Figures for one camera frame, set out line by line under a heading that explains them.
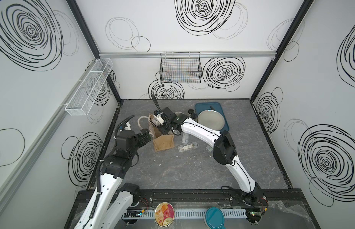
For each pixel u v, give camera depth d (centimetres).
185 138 96
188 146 91
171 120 70
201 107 116
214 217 63
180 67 124
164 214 67
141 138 64
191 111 102
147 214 70
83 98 74
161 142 89
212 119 106
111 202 56
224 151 56
